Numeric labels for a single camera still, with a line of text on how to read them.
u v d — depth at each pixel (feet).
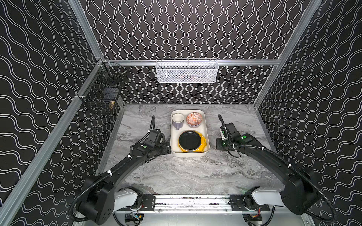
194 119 3.49
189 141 3.04
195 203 2.49
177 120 3.49
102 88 3.20
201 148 3.05
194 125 3.28
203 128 3.40
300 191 1.32
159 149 2.36
